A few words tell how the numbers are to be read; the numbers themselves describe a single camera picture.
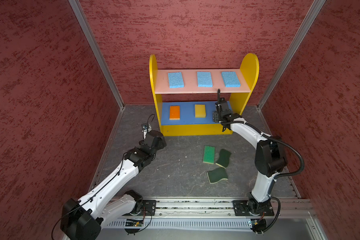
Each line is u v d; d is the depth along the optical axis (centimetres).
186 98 121
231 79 76
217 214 73
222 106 73
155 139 57
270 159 50
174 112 97
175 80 76
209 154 92
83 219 37
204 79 76
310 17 74
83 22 76
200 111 96
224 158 92
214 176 84
